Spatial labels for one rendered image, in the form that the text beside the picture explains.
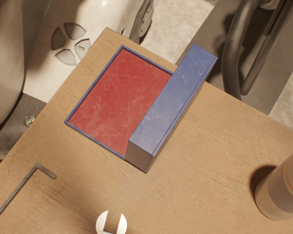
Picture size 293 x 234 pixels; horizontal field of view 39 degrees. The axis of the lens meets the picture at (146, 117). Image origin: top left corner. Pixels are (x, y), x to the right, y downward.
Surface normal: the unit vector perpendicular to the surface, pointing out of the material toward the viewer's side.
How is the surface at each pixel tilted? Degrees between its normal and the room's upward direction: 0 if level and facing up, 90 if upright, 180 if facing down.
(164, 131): 6
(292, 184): 90
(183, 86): 6
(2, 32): 88
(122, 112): 0
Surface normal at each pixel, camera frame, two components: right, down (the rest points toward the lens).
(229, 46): -0.51, 0.17
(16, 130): 0.02, -0.11
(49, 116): 0.00, -0.37
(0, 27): 0.87, 0.39
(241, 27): 0.02, 0.18
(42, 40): -0.24, 0.25
